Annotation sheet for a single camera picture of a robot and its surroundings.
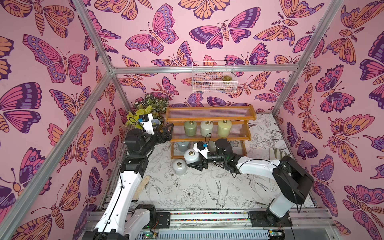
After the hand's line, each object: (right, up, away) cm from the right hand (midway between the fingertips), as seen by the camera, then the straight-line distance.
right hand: (190, 155), depth 77 cm
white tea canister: (-6, -7, +7) cm, 12 cm away
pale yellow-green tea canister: (+19, +14, +6) cm, 25 cm away
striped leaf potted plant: (-21, +30, +17) cm, 40 cm away
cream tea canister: (+9, +14, +8) cm, 18 cm away
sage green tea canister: (0, +14, +7) cm, 16 cm away
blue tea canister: (-5, +3, +17) cm, 18 cm away
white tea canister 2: (+1, +1, -6) cm, 6 cm away
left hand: (-11, +17, -5) cm, 20 cm away
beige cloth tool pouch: (+55, -3, +20) cm, 59 cm away
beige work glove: (-28, -19, +8) cm, 35 cm away
